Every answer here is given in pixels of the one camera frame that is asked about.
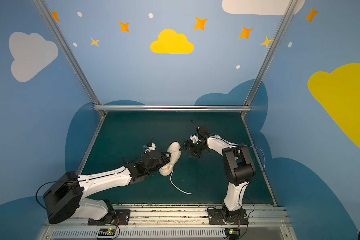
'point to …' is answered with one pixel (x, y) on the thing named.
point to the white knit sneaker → (174, 148)
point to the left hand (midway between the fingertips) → (169, 154)
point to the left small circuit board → (106, 232)
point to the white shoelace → (170, 176)
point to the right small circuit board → (232, 233)
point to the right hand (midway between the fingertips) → (185, 151)
